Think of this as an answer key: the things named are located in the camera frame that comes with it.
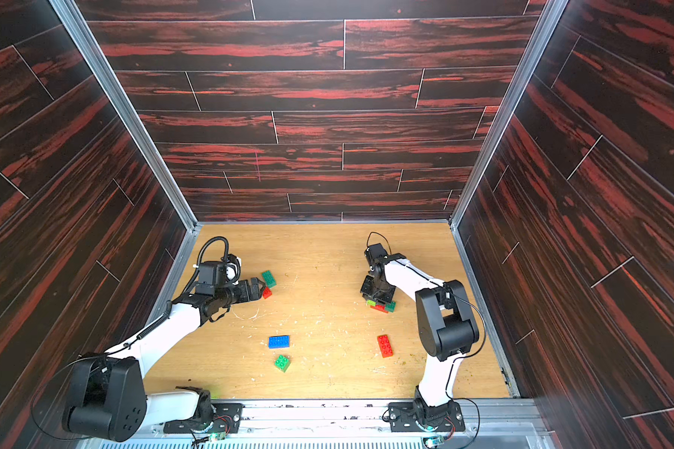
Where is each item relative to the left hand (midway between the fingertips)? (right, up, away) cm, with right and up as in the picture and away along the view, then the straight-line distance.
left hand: (255, 285), depth 89 cm
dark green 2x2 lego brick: (+45, -7, +2) cm, 45 cm away
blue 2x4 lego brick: (+8, -17, -3) cm, 19 cm away
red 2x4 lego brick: (+42, -18, -5) cm, 46 cm away
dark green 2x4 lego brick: (+1, +1, +13) cm, 13 cm away
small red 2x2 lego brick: (+2, -3, +7) cm, 8 cm away
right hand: (+41, -5, +7) cm, 42 cm away
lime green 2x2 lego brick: (+38, -6, +2) cm, 38 cm away
